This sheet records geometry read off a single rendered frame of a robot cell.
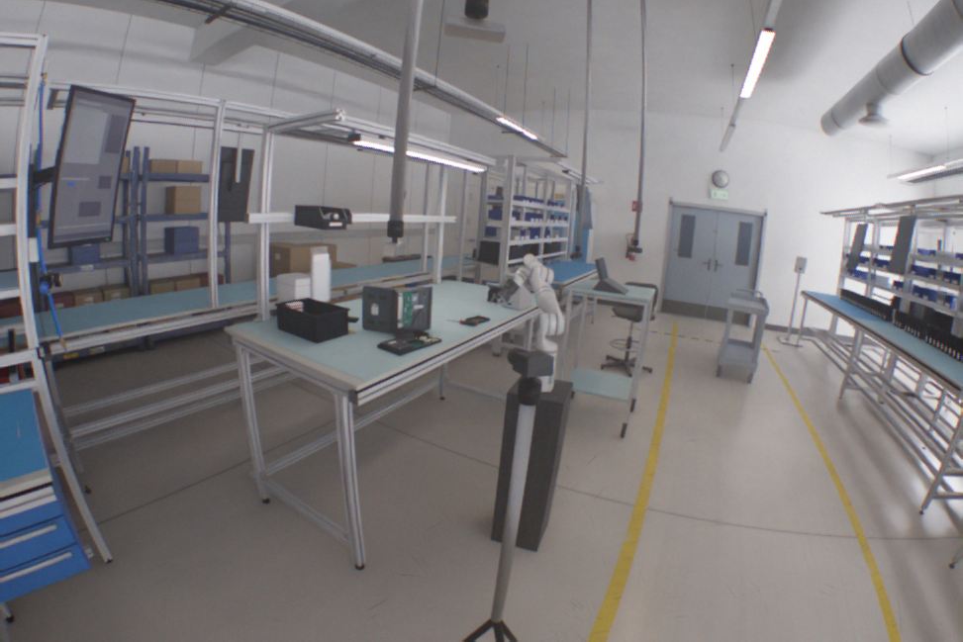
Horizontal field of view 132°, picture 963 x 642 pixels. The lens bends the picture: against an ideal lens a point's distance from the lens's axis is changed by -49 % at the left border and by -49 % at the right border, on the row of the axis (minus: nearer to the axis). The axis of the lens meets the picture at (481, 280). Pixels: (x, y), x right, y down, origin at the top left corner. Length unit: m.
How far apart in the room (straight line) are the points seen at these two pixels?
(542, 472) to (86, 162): 2.10
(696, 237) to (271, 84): 7.47
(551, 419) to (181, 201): 4.40
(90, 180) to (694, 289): 8.13
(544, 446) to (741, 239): 6.81
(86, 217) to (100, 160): 0.19
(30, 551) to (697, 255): 8.45
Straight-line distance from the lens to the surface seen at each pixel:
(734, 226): 8.12
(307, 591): 2.01
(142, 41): 5.66
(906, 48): 4.03
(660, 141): 8.18
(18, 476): 1.34
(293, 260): 5.24
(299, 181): 6.51
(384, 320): 1.91
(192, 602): 2.08
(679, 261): 8.08
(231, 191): 3.24
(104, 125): 1.59
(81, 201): 1.59
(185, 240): 5.10
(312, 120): 1.80
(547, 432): 1.77
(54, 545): 1.46
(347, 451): 1.61
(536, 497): 1.96
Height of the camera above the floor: 1.56
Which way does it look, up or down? 9 degrees down
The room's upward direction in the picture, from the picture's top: 4 degrees clockwise
